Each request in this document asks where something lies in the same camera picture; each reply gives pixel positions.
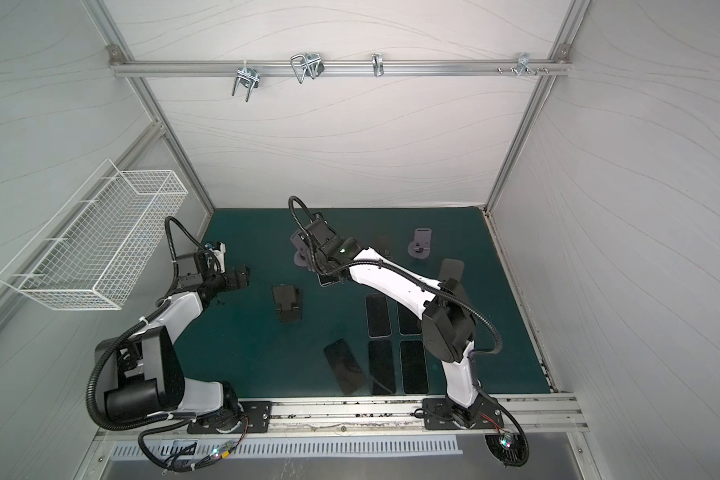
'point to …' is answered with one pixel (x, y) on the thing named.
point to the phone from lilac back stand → (382, 367)
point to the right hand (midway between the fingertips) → (326, 241)
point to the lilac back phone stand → (421, 245)
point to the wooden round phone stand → (452, 272)
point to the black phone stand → (288, 300)
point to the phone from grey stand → (414, 369)
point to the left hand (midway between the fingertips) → (237, 266)
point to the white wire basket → (92, 251)
